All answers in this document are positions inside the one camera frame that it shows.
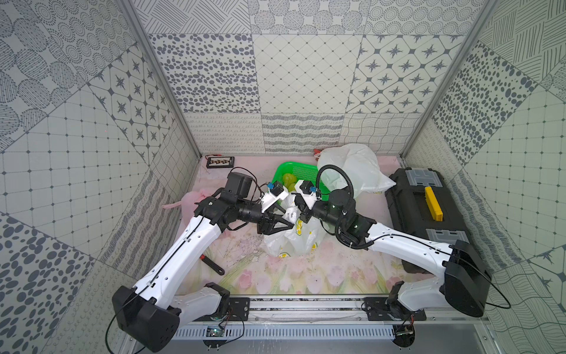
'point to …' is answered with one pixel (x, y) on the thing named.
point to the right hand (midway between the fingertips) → (290, 195)
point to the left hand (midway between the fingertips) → (293, 223)
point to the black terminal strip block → (220, 161)
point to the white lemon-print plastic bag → (301, 239)
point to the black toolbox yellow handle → (421, 203)
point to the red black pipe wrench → (214, 266)
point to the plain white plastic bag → (359, 165)
